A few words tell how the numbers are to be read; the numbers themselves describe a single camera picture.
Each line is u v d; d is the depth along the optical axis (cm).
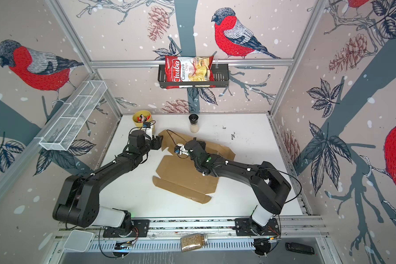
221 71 95
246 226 73
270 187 45
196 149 63
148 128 79
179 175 90
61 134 71
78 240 70
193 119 104
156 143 80
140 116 105
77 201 43
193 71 88
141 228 73
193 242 66
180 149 74
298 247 68
